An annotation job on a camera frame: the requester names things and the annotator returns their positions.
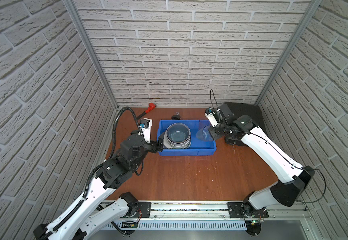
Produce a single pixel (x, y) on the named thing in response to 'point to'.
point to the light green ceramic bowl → (177, 138)
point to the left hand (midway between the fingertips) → (155, 129)
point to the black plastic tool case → (252, 111)
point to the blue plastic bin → (197, 147)
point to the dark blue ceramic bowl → (178, 133)
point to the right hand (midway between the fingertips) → (214, 128)
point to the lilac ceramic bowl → (168, 144)
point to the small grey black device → (176, 116)
